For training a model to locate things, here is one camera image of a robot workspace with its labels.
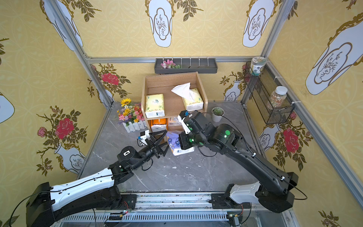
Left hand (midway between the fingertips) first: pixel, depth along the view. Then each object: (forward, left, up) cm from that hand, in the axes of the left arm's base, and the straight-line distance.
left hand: (166, 135), depth 66 cm
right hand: (-1, -7, +2) cm, 7 cm away
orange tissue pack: (+11, +5, -6) cm, 13 cm away
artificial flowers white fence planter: (+24, +25, -15) cm, 38 cm away
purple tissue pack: (-4, -4, +1) cm, 5 cm away
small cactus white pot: (+31, -34, -21) cm, 50 cm away
